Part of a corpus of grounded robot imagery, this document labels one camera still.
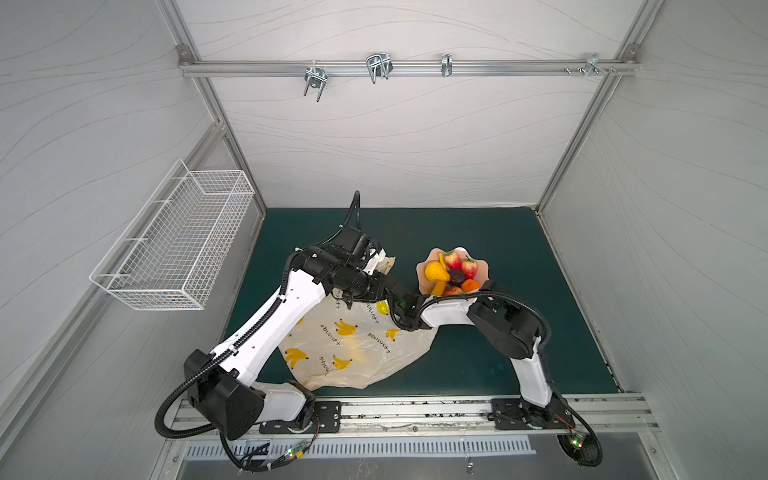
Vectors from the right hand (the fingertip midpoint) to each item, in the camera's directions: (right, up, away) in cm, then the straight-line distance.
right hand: (341, 334), depth 81 cm
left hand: (+12, +12, -9) cm, 19 cm away
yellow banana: (+30, +11, +14) cm, 35 cm away
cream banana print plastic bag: (0, -2, -4) cm, 5 cm away
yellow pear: (+28, +15, +13) cm, 34 cm away
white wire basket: (-38, +24, -12) cm, 46 cm away
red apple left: (+35, +18, +18) cm, 43 cm away
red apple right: (+39, +16, +15) cm, 45 cm away
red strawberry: (+34, +9, +15) cm, 38 cm away
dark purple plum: (+35, +14, +14) cm, 40 cm away
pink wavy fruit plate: (+25, +11, +14) cm, 30 cm away
